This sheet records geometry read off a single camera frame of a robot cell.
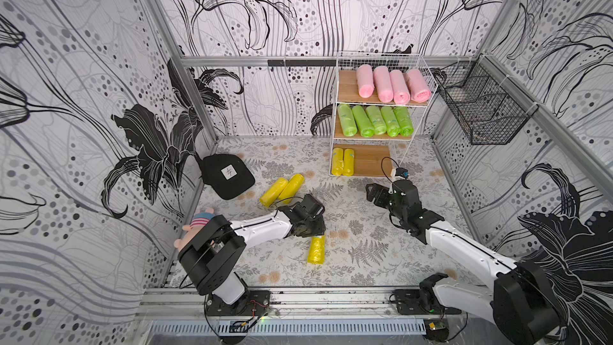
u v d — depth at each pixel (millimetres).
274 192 956
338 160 1031
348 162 1043
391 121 859
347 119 878
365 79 761
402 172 747
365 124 858
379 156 1133
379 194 747
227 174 981
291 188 983
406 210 629
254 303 717
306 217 675
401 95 710
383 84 734
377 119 860
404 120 856
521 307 395
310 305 734
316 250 798
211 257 436
